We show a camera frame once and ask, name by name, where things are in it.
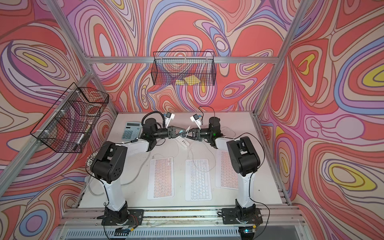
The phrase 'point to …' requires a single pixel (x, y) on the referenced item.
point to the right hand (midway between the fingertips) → (184, 138)
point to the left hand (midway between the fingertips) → (185, 133)
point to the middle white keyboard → (197, 180)
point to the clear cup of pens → (89, 161)
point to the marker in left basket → (75, 147)
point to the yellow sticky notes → (188, 81)
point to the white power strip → (183, 140)
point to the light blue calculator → (132, 130)
